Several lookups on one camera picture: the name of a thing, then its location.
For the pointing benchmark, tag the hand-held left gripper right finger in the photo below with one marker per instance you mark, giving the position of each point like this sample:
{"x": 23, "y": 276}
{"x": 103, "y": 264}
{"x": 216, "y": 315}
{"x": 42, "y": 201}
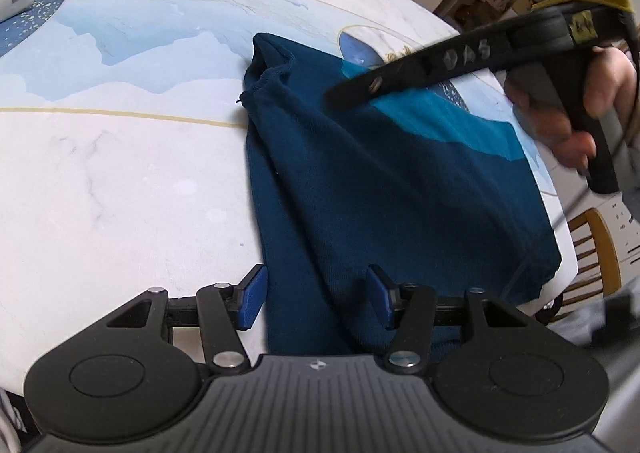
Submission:
{"x": 380, "y": 295}

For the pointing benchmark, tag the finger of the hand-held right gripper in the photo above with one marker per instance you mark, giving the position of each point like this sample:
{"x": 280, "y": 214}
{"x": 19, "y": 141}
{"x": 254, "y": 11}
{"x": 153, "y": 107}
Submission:
{"x": 370, "y": 85}

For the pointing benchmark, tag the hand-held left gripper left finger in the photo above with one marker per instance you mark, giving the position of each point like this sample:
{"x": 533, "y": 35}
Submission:
{"x": 252, "y": 295}

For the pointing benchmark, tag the two-tone blue sweater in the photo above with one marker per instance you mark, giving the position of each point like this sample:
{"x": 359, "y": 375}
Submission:
{"x": 375, "y": 193}

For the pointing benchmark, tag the person's right hand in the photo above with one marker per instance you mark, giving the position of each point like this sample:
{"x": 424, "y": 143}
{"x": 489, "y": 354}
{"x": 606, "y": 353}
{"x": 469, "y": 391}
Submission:
{"x": 617, "y": 83}

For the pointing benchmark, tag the white printed tablecloth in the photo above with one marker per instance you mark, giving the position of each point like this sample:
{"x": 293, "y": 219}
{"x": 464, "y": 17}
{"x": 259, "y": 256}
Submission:
{"x": 125, "y": 183}

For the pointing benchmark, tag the wooden spindle-back chair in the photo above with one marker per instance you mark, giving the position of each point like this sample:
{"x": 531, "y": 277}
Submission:
{"x": 607, "y": 253}

